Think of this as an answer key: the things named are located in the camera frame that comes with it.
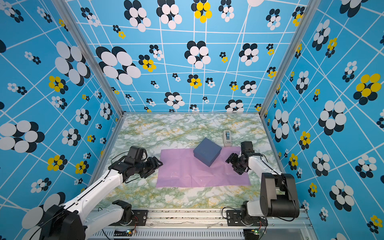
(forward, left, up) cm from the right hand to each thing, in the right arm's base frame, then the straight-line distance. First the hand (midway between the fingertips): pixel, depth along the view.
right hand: (230, 163), depth 91 cm
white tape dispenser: (+19, 0, +3) cm, 19 cm away
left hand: (-5, +41, +8) cm, 42 cm away
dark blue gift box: (+6, +15, +5) cm, 17 cm away
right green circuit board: (-35, -6, -1) cm, 35 cm away
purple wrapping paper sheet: (-3, +30, -1) cm, 30 cm away
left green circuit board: (-35, +57, -2) cm, 67 cm away
